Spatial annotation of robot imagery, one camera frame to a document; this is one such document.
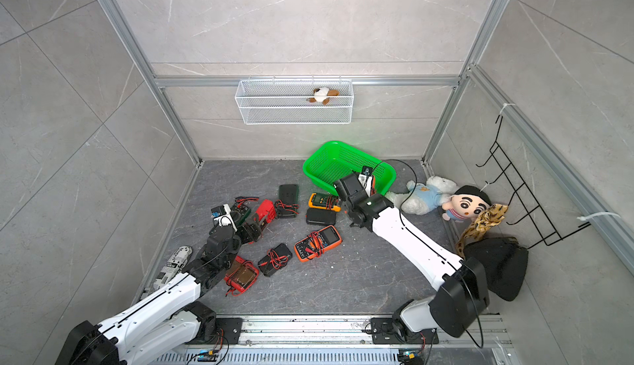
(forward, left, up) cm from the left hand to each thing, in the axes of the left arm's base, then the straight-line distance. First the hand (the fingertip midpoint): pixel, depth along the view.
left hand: (248, 215), depth 83 cm
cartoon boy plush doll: (0, -74, +4) cm, 74 cm away
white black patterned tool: (-11, +27, -12) cm, 31 cm away
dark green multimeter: (+10, +8, -12) cm, 17 cm away
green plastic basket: (+38, -32, -15) cm, 52 cm away
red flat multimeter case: (-17, +2, -11) cm, 20 cm away
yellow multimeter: (+12, -27, -12) cm, 32 cm away
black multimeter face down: (+7, -25, -15) cm, 30 cm away
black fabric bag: (-22, -73, +8) cm, 77 cm away
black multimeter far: (+12, -11, -12) cm, 20 cm away
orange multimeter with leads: (-5, -25, -11) cm, 28 cm away
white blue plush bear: (+12, -68, -9) cm, 69 cm away
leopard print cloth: (-9, -75, +3) cm, 76 cm away
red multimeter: (+6, -4, -8) cm, 11 cm away
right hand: (+3, -37, +5) cm, 38 cm away
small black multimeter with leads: (-12, -8, -11) cm, 18 cm away
